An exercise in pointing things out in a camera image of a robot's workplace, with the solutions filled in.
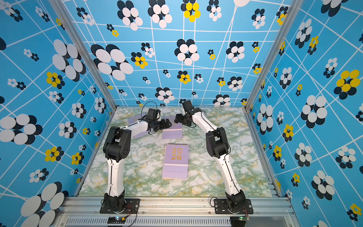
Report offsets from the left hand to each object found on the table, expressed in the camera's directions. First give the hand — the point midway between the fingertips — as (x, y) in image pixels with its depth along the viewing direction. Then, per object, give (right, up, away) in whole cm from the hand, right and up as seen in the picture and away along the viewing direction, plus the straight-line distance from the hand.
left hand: (168, 124), depth 105 cm
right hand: (+9, +2, -1) cm, 9 cm away
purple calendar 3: (+6, -24, -20) cm, 32 cm away
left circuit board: (-23, -49, -33) cm, 63 cm away
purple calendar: (-27, +4, +7) cm, 28 cm away
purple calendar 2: (+5, -6, 0) cm, 7 cm away
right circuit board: (+42, -44, -38) cm, 71 cm away
